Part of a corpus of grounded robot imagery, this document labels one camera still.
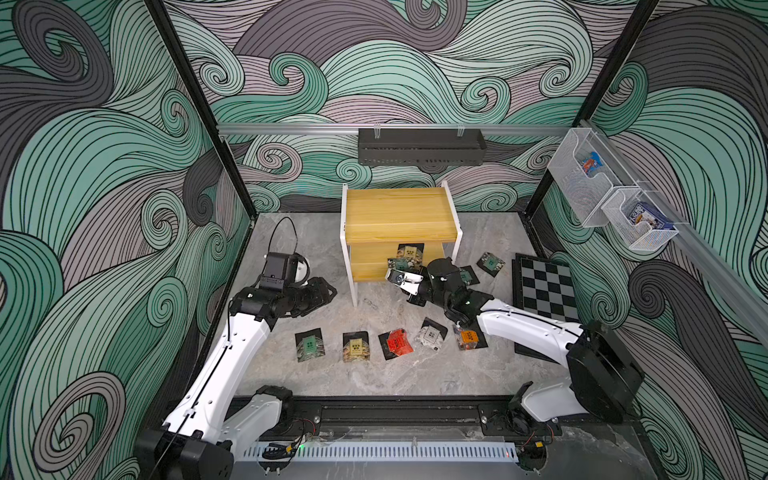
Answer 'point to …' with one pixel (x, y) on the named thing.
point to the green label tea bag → (404, 264)
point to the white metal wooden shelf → (374, 221)
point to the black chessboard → (544, 284)
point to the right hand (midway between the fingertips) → (406, 271)
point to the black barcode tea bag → (309, 344)
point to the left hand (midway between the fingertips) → (330, 291)
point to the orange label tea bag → (469, 336)
